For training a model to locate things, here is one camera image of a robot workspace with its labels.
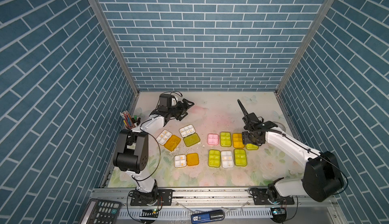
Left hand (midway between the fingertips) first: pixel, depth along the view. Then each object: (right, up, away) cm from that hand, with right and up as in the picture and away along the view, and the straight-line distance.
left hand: (195, 108), depth 89 cm
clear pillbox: (+19, -30, -3) cm, 35 cm away
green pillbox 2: (+26, -29, -3) cm, 39 cm away
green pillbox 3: (-4, -19, +6) cm, 20 cm away
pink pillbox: (+11, -20, +5) cm, 23 cm away
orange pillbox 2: (-16, -21, +5) cm, 27 cm away
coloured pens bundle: (-38, -8, -1) cm, 39 cm away
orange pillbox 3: (-7, -30, -3) cm, 31 cm away
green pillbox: (+32, -22, -5) cm, 39 cm away
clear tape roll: (+57, -11, +10) cm, 59 cm away
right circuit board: (+41, -50, -18) cm, 67 cm away
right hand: (+32, -18, -2) cm, 37 cm away
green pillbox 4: (+11, -29, -3) cm, 32 cm away
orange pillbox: (+27, -20, +5) cm, 34 cm away
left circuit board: (-20, -50, -17) cm, 57 cm away
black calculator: (-43, -47, -21) cm, 67 cm away
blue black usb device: (+7, -47, -24) cm, 53 cm away
